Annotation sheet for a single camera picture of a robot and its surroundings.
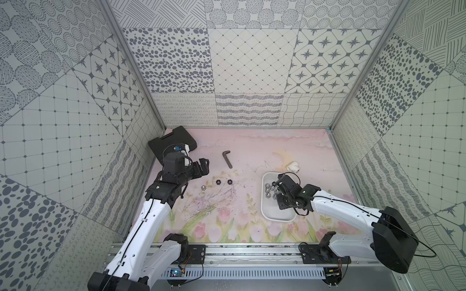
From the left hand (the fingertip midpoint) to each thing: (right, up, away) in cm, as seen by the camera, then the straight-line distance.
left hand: (198, 159), depth 76 cm
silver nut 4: (-1, -16, +17) cm, 24 cm away
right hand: (+39, -21, +9) cm, 45 cm away
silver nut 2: (+32, -17, +17) cm, 40 cm away
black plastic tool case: (-20, +12, +35) cm, 42 cm away
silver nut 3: (+32, -20, +15) cm, 41 cm away
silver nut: (+32, -15, +17) cm, 40 cm away
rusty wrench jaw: (+10, -2, +29) cm, 31 cm away
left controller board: (-8, -45, -4) cm, 46 cm away
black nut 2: (+12, -14, +20) cm, 27 cm away
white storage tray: (+33, -26, +14) cm, 44 cm away
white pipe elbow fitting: (+48, -6, +23) cm, 53 cm away
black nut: (+6, -14, +20) cm, 25 cm away
